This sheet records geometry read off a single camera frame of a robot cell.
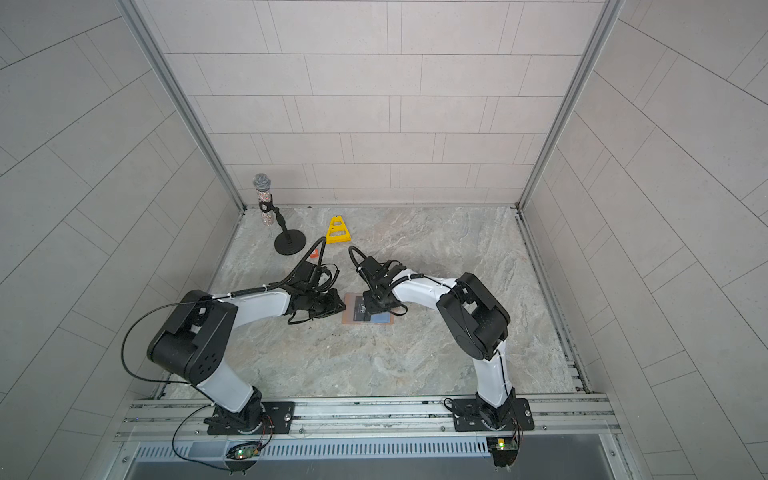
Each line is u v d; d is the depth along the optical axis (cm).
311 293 78
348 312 89
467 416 71
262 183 84
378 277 71
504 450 68
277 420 71
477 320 49
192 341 45
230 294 52
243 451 64
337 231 108
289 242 105
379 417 72
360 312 89
